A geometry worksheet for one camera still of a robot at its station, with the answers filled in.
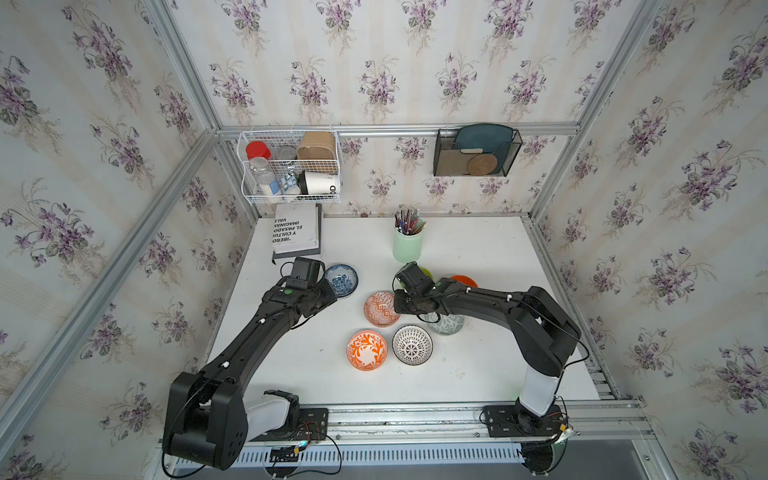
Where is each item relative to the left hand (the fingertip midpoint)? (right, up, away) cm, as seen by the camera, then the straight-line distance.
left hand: (338, 297), depth 84 cm
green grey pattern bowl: (+32, -9, +4) cm, 33 cm away
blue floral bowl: (0, +4, +14) cm, 14 cm away
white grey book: (-18, +20, +21) cm, 34 cm away
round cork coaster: (+46, +42, +13) cm, 63 cm away
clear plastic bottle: (-23, +36, +2) cm, 42 cm away
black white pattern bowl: (+22, -14, +1) cm, 26 cm away
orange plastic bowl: (+40, +4, +12) cm, 42 cm away
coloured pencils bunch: (+22, +23, +16) cm, 35 cm away
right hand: (+18, -4, +7) cm, 19 cm away
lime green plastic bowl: (+28, +5, +16) cm, 33 cm away
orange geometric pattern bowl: (+12, -6, +9) cm, 16 cm away
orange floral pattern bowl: (+8, -15, 0) cm, 17 cm away
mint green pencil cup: (+21, +14, +16) cm, 30 cm away
